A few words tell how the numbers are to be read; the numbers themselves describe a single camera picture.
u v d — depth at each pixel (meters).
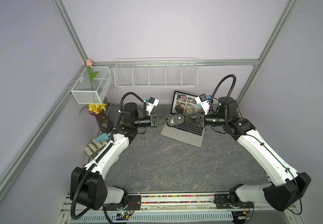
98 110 0.87
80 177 0.40
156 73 0.99
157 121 0.63
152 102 0.65
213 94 0.60
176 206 0.74
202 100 0.60
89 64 0.89
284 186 0.38
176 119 0.67
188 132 1.02
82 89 0.76
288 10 0.71
